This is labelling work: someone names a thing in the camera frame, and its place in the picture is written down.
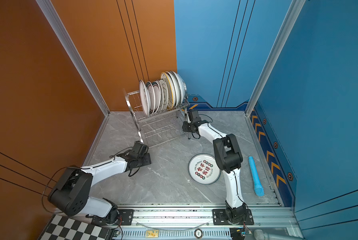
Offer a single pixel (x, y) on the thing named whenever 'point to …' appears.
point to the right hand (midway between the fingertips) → (184, 126)
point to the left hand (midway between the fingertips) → (148, 158)
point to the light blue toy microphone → (259, 190)
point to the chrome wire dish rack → (159, 127)
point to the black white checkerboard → (63, 227)
